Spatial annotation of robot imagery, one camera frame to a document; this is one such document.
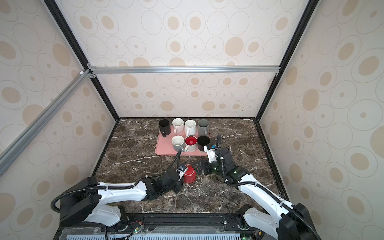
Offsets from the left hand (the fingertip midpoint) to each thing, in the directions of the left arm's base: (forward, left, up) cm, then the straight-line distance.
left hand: (187, 178), depth 82 cm
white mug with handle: (+36, -1, +1) cm, 36 cm away
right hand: (+5, -6, +8) cm, 11 cm away
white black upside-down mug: (+23, -9, +3) cm, 25 cm away
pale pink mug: (+37, +8, +2) cm, 38 cm away
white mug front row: (+26, -1, -5) cm, 27 cm away
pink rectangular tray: (+18, -3, -5) cm, 19 cm away
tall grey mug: (+34, -10, +3) cm, 36 cm away
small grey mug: (+25, +8, -1) cm, 26 cm away
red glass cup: (+1, -2, +1) cm, 2 cm away
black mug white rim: (+36, +17, +1) cm, 39 cm away
